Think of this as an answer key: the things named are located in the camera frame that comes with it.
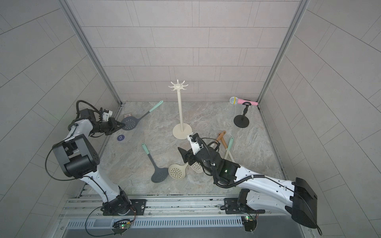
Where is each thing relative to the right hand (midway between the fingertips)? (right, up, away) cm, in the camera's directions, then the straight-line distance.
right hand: (184, 145), depth 70 cm
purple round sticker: (-44, 0, +26) cm, 51 cm away
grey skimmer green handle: (-33, +10, +19) cm, 40 cm away
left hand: (-38, +11, +20) cm, 44 cm away
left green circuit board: (-28, -36, -5) cm, 46 cm away
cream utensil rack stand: (-4, +4, +29) cm, 29 cm away
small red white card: (-44, +14, +36) cm, 59 cm away
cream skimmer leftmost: (-5, -17, +11) cm, 21 cm away
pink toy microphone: (+29, +24, +19) cm, 42 cm away
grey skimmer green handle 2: (-14, -18, +11) cm, 26 cm away
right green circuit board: (+31, -36, -2) cm, 47 cm away
